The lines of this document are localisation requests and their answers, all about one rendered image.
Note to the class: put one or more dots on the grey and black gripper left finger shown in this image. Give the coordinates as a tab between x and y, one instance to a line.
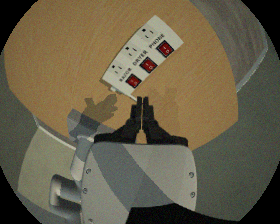
128	132

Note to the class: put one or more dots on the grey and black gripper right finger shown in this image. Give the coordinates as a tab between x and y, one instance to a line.
154	133

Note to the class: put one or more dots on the grey power strip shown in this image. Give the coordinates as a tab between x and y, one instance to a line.
142	54

